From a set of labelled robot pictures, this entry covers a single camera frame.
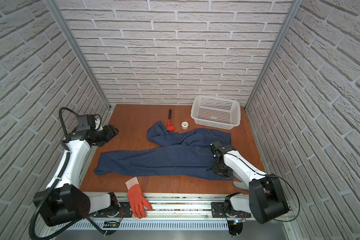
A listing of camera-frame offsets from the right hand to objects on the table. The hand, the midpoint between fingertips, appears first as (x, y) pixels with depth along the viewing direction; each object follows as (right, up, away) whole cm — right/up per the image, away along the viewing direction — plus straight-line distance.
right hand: (222, 172), depth 83 cm
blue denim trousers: (-19, +7, +11) cm, 23 cm away
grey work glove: (+11, -7, 0) cm, 13 cm away
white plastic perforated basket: (+4, +37, +34) cm, 51 cm away
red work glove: (-46, -12, -7) cm, 48 cm away
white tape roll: (-22, +27, +23) cm, 42 cm away
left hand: (-61, +24, -3) cm, 65 cm away
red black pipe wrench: (-33, +25, +23) cm, 47 cm away
